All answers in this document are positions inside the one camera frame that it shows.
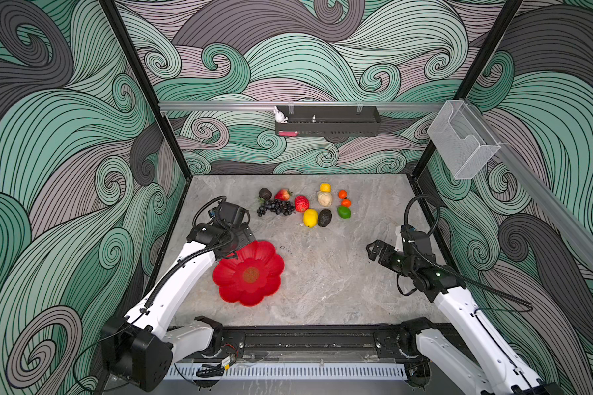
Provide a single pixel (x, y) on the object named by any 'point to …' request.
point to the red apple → (301, 203)
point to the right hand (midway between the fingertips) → (378, 251)
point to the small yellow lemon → (325, 188)
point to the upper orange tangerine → (342, 194)
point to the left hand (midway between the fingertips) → (240, 237)
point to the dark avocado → (324, 217)
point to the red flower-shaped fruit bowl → (248, 277)
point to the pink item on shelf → (288, 133)
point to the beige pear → (324, 199)
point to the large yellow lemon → (310, 218)
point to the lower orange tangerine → (346, 202)
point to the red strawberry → (282, 195)
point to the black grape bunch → (277, 206)
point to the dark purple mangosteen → (265, 192)
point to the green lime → (343, 211)
